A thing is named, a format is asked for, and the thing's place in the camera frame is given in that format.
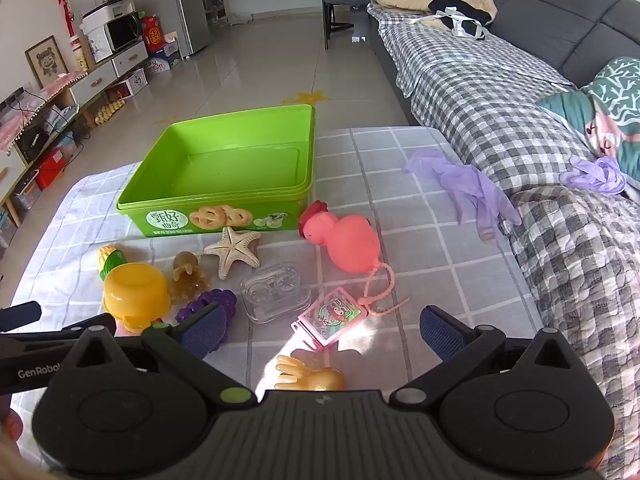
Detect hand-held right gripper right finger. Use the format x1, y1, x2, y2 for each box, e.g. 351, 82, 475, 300
389, 306, 599, 409

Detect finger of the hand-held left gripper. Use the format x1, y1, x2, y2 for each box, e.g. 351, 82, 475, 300
0, 301, 43, 334
0, 313, 117, 347

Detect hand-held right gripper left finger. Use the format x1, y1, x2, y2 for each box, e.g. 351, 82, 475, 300
45, 304, 258, 413

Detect clear plastic lens case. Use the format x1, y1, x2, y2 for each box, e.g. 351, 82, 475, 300
240, 261, 312, 323

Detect yellow plastic toy bowl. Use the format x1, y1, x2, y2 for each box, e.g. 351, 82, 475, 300
102, 266, 172, 333

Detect pink cartoon card toy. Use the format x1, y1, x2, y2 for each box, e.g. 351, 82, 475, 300
291, 287, 368, 352

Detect green plastic cookie box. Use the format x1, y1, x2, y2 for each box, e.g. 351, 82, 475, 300
116, 104, 317, 237

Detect purple toy grapes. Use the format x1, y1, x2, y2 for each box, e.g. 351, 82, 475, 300
175, 288, 238, 326

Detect amber rubber octopus toy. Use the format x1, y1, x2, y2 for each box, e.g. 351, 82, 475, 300
169, 251, 213, 303

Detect grey checkered tablecloth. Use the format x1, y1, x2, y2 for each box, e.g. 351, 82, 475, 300
10, 126, 546, 411

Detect beige starfish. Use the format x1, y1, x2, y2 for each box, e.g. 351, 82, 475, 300
204, 226, 262, 281

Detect toy corn cob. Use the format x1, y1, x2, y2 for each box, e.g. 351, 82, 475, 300
97, 245, 127, 281

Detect red storage box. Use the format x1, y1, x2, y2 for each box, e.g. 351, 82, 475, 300
35, 145, 68, 191

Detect purple rubber glove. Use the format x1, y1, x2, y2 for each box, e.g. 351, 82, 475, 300
560, 155, 628, 196
403, 148, 523, 246

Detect row of yellow toys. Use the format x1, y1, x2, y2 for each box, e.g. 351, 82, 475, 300
95, 100, 126, 126

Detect pink lace cloth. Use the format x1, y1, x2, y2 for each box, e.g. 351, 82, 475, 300
0, 71, 88, 151

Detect plaid sofa cover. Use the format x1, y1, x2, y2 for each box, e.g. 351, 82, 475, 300
367, 2, 640, 476

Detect white wooden media cabinet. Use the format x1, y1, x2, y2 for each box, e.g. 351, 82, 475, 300
0, 40, 149, 226

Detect framed cartoon picture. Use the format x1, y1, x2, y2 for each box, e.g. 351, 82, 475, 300
25, 35, 70, 88

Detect white printed carton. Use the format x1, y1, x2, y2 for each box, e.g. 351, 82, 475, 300
120, 67, 148, 98

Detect blue and white carton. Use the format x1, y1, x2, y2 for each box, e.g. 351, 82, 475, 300
145, 42, 182, 76

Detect white cardboard box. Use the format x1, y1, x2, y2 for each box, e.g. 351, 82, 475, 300
85, 27, 113, 63

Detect black microwave oven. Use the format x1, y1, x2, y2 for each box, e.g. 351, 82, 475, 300
102, 11, 143, 52

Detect red gift box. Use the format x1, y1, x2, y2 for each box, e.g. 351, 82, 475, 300
141, 14, 166, 53

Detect green patterned blanket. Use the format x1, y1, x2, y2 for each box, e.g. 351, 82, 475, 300
537, 56, 640, 186

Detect white microwave oven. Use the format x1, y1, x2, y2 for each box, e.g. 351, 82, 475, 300
81, 0, 137, 36

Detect silver refrigerator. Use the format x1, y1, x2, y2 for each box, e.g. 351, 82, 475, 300
170, 0, 211, 56

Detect black and white garment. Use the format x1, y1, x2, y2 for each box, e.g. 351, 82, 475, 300
427, 0, 493, 40

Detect dark grey sofa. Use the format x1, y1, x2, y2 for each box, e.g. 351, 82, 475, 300
367, 0, 640, 126

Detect dark dining chair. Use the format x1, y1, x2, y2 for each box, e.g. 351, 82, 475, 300
320, 0, 381, 51

